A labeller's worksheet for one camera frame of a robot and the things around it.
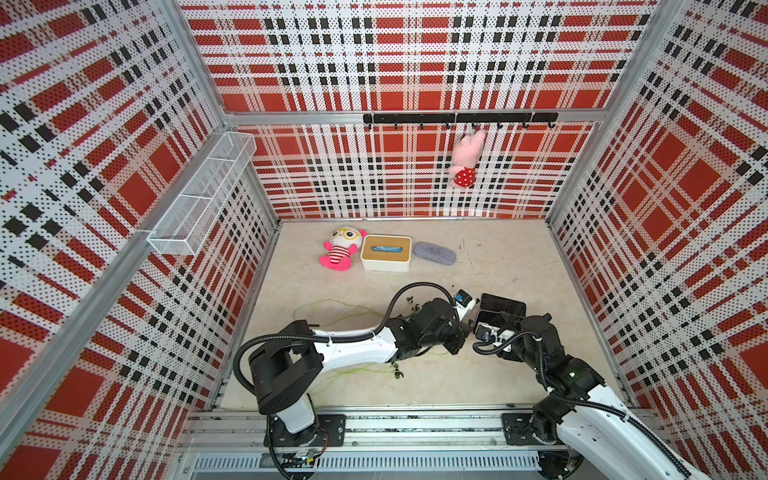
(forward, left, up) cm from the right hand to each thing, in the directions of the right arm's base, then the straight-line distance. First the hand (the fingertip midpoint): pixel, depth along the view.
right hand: (508, 320), depth 81 cm
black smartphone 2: (0, +4, +1) cm, 4 cm away
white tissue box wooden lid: (+29, +34, -7) cm, 45 cm away
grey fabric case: (+31, +18, -9) cm, 36 cm away
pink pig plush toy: (+46, +9, +23) cm, 52 cm away
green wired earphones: (+9, +43, -12) cm, 46 cm away
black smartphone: (+13, -3, -15) cm, 20 cm away
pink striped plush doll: (+31, +50, -4) cm, 59 cm away
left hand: (-3, +10, +1) cm, 11 cm away
